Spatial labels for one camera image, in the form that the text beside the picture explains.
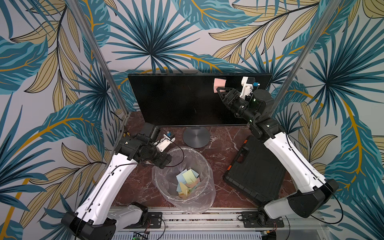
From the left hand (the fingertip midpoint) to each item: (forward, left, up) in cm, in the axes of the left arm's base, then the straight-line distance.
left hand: (162, 158), depth 70 cm
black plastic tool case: (+1, -48, -14) cm, 50 cm away
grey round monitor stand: (+28, -17, -22) cm, 40 cm away
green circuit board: (-29, +12, -25) cm, 40 cm away
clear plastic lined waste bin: (-17, -19, +2) cm, 25 cm away
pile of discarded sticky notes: (-6, -12, -12) cm, 18 cm away
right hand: (+19, -24, +25) cm, 40 cm away
